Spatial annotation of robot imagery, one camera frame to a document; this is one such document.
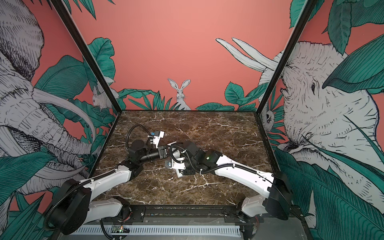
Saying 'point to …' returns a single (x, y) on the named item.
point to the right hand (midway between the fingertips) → (177, 162)
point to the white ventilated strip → (169, 230)
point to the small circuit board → (121, 229)
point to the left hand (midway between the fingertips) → (177, 148)
